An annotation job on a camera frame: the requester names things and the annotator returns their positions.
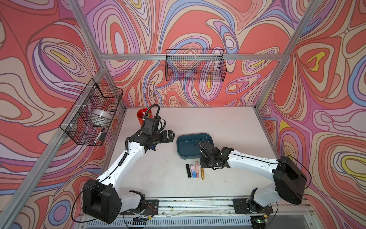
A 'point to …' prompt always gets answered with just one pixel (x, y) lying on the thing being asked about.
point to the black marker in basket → (100, 133)
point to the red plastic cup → (141, 114)
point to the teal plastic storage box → (188, 145)
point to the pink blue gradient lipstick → (194, 173)
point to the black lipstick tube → (188, 171)
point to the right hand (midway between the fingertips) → (203, 166)
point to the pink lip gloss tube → (197, 170)
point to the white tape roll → (100, 118)
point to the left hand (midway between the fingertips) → (168, 135)
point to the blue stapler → (152, 148)
